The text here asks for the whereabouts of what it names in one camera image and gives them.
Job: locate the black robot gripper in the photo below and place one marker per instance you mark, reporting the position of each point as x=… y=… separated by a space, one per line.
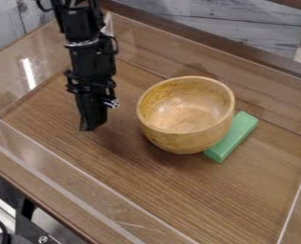
x=90 y=76

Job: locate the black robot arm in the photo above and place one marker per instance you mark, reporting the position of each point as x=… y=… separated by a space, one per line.
x=77 y=19

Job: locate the brown wooden bowl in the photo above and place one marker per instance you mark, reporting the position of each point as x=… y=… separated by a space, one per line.
x=185 y=113

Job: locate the green rectangular block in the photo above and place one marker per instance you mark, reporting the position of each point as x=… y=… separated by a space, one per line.
x=243 y=125

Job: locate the clear acrylic tray wall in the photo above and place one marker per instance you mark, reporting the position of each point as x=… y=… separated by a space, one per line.
x=106 y=182

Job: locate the clear acrylic corner bracket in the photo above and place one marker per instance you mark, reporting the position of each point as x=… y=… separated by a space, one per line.
x=109 y=25

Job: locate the black table leg bracket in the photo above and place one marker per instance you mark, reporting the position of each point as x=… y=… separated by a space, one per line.
x=26 y=228

